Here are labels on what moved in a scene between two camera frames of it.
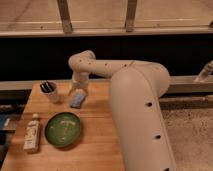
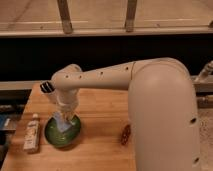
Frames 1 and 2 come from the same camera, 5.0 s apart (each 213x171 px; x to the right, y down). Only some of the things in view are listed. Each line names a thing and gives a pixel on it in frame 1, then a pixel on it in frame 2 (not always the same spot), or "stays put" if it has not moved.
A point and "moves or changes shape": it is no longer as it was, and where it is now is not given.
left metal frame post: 65,16 stays put
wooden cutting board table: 55,136 stays put
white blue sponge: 77,100 moves or changes shape
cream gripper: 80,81 -> 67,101
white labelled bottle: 32,135 stays put
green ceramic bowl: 62,129 stays put
